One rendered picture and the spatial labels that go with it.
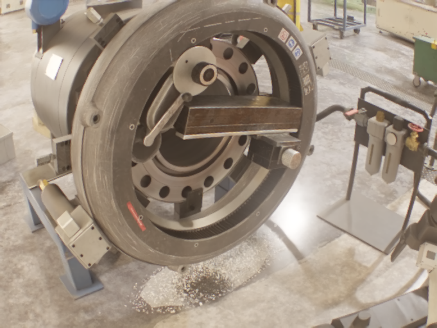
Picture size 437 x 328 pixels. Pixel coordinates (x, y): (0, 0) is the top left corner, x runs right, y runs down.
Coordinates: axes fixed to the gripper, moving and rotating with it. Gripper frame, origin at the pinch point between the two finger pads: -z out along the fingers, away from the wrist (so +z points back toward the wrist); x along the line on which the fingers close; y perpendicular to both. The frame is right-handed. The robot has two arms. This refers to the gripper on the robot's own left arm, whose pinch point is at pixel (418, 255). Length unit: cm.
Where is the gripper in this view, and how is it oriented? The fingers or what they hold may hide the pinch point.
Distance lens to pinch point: 84.7
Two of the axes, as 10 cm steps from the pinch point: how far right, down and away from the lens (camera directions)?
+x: -9.4, -3.4, 0.6
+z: 2.5, -7.7, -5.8
